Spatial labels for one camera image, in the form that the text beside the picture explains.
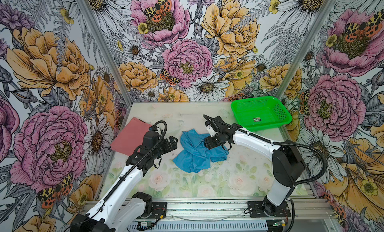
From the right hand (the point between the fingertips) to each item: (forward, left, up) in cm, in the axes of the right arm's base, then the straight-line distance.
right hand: (210, 147), depth 87 cm
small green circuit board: (-36, -28, -10) cm, 47 cm away
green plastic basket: (+30, -40, -6) cm, 50 cm away
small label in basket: (+27, -37, -9) cm, 46 cm away
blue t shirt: (-3, +9, -6) cm, 11 cm away
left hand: (-2, +22, +6) cm, 23 cm away
